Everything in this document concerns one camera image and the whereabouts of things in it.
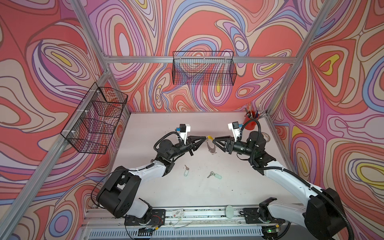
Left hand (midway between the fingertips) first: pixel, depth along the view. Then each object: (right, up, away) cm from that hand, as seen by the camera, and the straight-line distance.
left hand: (207, 140), depth 70 cm
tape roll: (+45, -1, +35) cm, 57 cm away
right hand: (+5, -2, +3) cm, 6 cm away
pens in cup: (+39, +15, +35) cm, 54 cm away
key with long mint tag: (-11, -20, +19) cm, 30 cm away
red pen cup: (+36, +7, +38) cm, 52 cm away
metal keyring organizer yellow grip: (+2, -5, +3) cm, 6 cm away
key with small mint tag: (+7, -22, +18) cm, 30 cm away
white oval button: (+12, -36, +4) cm, 39 cm away
